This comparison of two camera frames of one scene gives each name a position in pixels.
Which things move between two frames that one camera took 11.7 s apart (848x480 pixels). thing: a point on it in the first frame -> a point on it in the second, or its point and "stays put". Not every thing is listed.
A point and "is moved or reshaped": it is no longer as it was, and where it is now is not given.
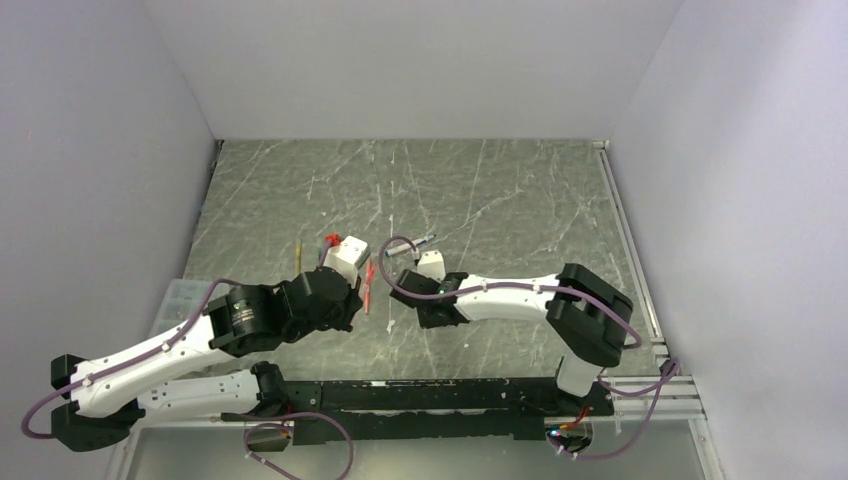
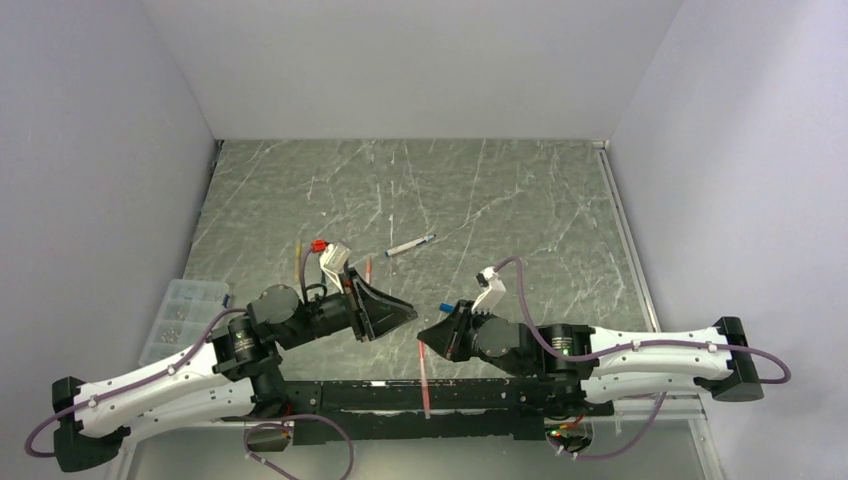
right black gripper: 424,321 -> 447,338
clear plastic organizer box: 182,301 stays put
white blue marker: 407,247 stays put
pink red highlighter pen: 370,272 is moved or reshaped
